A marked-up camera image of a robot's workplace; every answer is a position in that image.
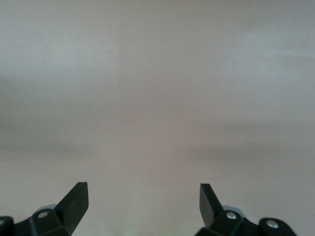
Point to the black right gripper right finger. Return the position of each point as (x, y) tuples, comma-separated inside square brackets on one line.
[(209, 209)]

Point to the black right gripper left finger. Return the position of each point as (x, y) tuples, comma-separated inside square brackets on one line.
[(71, 209)]

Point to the brown table cover sheet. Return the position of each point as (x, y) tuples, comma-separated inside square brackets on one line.
[(157, 98)]

